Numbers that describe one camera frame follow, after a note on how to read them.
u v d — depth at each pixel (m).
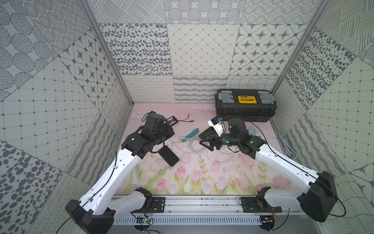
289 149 0.94
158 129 0.52
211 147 0.66
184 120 1.10
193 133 1.01
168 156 0.91
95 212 0.37
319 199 0.39
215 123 0.65
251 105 0.98
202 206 0.76
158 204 0.74
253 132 0.95
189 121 1.11
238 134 0.57
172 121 1.08
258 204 0.66
